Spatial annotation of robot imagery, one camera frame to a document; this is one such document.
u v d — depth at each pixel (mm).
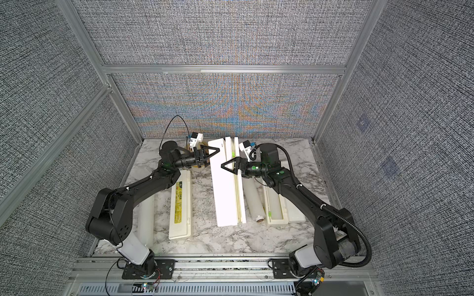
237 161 663
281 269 732
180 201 836
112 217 464
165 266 735
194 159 719
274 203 851
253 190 905
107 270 742
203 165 794
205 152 701
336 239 424
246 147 717
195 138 762
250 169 678
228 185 683
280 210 829
